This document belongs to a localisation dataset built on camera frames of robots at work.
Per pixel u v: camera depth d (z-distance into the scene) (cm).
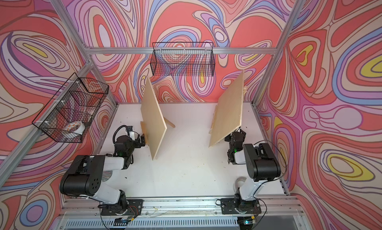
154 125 87
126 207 72
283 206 75
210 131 101
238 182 79
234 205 73
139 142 84
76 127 72
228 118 75
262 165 47
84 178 45
